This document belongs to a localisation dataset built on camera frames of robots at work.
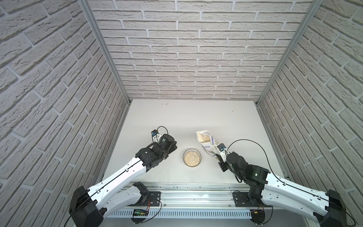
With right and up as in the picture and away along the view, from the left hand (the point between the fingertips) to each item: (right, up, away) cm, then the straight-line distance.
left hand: (172, 139), depth 79 cm
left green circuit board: (-16, -37, -7) cm, 41 cm away
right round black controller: (+44, -37, -10) cm, 59 cm away
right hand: (+25, -8, -1) cm, 27 cm away
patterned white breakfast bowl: (+11, -12, +4) cm, 17 cm away
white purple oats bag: (+19, 0, -11) cm, 22 cm away
